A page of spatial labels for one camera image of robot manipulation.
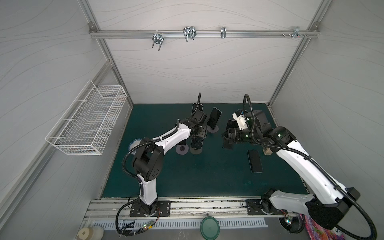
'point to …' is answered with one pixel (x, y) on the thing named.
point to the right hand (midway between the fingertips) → (231, 130)
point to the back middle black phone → (214, 117)
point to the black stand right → (228, 146)
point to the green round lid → (210, 228)
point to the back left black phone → (200, 107)
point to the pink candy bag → (316, 232)
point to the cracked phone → (197, 142)
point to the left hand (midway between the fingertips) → (203, 128)
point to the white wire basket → (86, 127)
